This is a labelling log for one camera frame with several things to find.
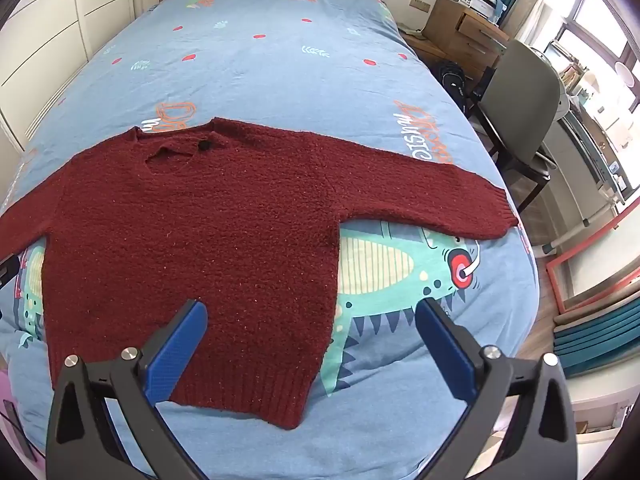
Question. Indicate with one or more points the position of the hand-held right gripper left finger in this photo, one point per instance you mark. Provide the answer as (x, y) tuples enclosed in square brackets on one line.
[(175, 350)]

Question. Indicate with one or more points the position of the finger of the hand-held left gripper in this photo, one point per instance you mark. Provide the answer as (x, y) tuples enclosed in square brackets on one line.
[(7, 270)]

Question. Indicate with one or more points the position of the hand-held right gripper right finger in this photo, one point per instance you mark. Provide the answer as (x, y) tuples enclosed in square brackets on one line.
[(445, 350)]

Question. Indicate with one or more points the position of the dark red knit sweater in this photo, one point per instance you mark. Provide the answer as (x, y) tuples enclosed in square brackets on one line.
[(200, 230)]

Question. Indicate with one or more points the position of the white wardrobe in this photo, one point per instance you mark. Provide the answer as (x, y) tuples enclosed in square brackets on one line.
[(55, 20)]

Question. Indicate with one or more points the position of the grey chair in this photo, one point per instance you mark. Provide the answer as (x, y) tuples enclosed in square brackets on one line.
[(525, 95)]

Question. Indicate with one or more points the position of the black bag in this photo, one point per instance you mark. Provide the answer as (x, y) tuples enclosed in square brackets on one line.
[(452, 80)]

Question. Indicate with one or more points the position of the blue printed bedsheet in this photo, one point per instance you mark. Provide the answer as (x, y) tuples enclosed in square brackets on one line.
[(280, 75)]

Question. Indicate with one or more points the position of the wooden drawer cabinet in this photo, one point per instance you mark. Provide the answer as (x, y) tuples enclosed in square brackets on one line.
[(465, 30)]

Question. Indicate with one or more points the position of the red wooden frame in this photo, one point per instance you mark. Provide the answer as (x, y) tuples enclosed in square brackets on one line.
[(560, 280)]

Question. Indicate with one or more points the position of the wall socket panel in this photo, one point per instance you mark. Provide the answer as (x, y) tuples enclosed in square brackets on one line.
[(419, 4)]

